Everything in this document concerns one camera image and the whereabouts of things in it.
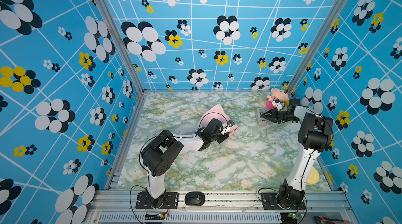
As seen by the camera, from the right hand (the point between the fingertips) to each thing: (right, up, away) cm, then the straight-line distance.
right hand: (264, 116), depth 101 cm
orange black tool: (+12, -43, -33) cm, 56 cm away
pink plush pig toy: (+11, +15, +7) cm, 20 cm away
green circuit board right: (+2, -43, -31) cm, 53 cm away
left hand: (-26, -7, -9) cm, 29 cm away
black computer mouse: (-44, -37, -28) cm, 64 cm away
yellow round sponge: (+16, -29, -23) cm, 41 cm away
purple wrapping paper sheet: (-32, +5, -5) cm, 33 cm away
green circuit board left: (-62, -44, -30) cm, 82 cm away
